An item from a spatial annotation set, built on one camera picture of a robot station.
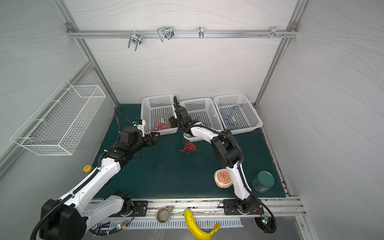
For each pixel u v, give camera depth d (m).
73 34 0.77
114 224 0.70
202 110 1.15
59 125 0.69
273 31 0.77
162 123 1.08
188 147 0.93
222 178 0.81
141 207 0.74
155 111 1.15
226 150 0.56
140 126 0.72
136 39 0.80
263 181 0.72
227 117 1.11
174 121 0.86
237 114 1.15
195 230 0.64
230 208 0.72
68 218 0.38
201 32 0.78
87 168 0.69
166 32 0.76
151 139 0.71
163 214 0.72
